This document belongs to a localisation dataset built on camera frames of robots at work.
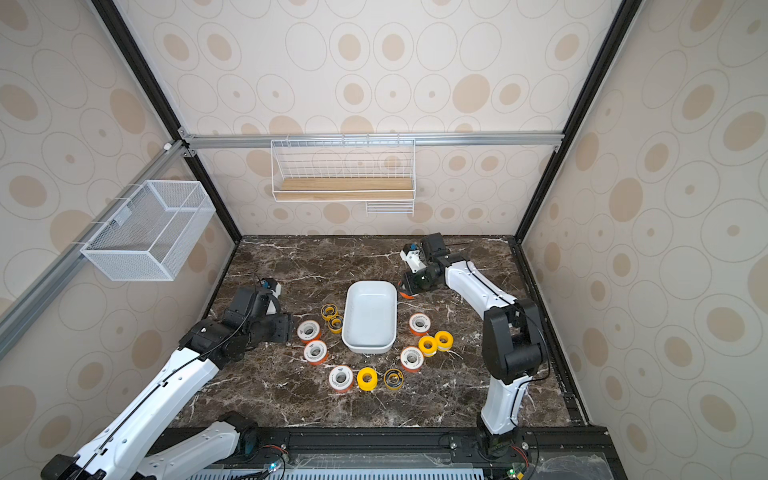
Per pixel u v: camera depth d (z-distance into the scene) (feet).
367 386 2.73
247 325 1.83
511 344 1.61
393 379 2.75
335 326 3.10
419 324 3.10
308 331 3.04
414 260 2.77
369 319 3.19
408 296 2.80
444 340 2.99
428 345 2.95
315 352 2.93
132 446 1.31
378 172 3.28
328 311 3.19
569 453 2.39
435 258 2.30
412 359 2.87
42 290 1.77
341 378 2.78
